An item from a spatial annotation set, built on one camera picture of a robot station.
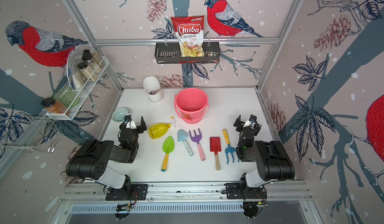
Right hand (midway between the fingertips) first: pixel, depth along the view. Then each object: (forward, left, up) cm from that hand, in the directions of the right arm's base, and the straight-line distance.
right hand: (247, 116), depth 90 cm
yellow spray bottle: (-7, +55, -8) cm, 56 cm away
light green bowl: (+4, +86, -7) cm, 86 cm away
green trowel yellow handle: (-17, +48, -11) cm, 52 cm away
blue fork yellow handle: (-17, +11, -11) cm, 23 cm away
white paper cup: (+24, +65, 0) cm, 69 cm away
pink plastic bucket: (+15, +36, -9) cm, 40 cm away
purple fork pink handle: (-11, +30, -9) cm, 33 cm away
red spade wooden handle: (-15, +19, -10) cm, 27 cm away
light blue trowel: (-10, +40, -9) cm, 42 cm away
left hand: (-2, +68, +2) cm, 68 cm away
